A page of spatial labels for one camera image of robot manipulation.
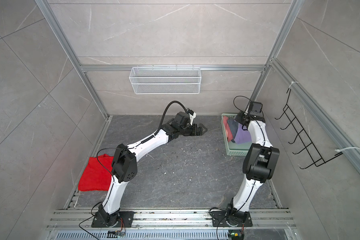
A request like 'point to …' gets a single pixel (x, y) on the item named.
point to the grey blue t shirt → (234, 125)
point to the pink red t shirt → (228, 131)
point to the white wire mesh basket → (166, 80)
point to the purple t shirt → (243, 135)
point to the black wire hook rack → (310, 147)
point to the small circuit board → (114, 234)
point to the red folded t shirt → (97, 174)
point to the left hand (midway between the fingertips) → (203, 127)
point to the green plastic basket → (233, 149)
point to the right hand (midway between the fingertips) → (239, 114)
